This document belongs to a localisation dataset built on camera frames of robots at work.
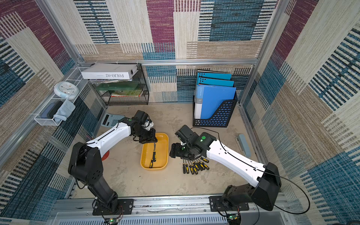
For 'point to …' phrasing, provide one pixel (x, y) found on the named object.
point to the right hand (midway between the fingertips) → (173, 154)
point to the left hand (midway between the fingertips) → (157, 139)
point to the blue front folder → (209, 98)
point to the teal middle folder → (214, 82)
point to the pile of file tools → (198, 163)
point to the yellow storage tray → (161, 149)
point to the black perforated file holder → (221, 118)
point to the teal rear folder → (214, 75)
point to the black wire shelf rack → (144, 100)
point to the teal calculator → (110, 120)
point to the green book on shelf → (120, 86)
